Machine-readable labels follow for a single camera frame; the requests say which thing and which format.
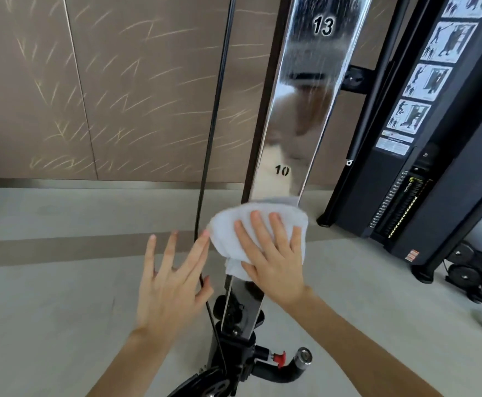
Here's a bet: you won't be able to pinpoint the person's left hand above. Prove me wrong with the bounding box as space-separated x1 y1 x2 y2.
134 230 215 340

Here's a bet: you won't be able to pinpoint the strip of exercise pictogram stickers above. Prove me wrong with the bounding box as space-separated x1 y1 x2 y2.
375 0 482 157

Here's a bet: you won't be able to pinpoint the thin black machine cable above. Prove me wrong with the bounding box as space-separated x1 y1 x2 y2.
193 0 238 373

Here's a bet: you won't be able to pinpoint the black weight stack cover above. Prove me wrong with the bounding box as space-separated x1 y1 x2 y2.
336 0 482 282

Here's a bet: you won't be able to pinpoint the person's right forearm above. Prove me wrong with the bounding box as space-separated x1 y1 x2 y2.
284 287 444 397

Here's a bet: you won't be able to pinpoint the person's right hand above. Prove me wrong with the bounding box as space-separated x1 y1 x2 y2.
233 210 314 310

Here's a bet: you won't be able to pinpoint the white cleaning cloth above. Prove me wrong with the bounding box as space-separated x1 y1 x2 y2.
207 201 309 282

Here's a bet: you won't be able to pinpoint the black straight attachment bar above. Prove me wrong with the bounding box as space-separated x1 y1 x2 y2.
345 0 413 167

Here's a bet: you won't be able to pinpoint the black cable machine frame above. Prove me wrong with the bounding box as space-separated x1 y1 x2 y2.
240 0 482 286

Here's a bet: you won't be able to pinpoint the chrome numbered rail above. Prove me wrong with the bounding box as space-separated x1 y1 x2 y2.
216 0 375 340

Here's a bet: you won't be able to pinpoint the black weight stack plates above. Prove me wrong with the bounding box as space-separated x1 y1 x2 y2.
369 169 432 240

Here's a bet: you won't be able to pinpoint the black adjustable pulley carriage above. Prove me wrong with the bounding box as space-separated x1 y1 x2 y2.
174 293 314 397
445 239 482 304

